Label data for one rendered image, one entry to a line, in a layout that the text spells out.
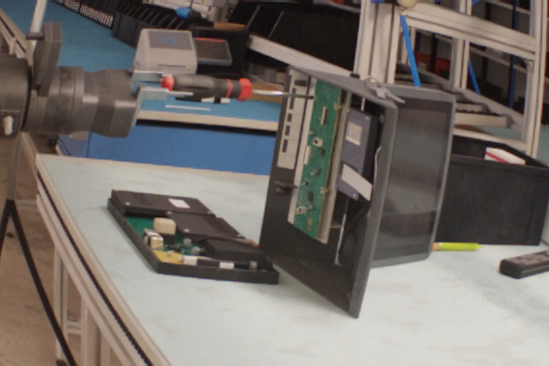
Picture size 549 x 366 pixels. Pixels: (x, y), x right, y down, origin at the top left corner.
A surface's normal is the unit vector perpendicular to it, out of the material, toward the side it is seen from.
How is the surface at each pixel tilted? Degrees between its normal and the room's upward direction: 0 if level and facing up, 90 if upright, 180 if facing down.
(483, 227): 90
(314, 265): 0
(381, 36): 90
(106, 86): 26
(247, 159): 90
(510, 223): 90
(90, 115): 116
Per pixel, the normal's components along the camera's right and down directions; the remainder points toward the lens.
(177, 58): 0.33, -0.59
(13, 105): 0.40, 0.23
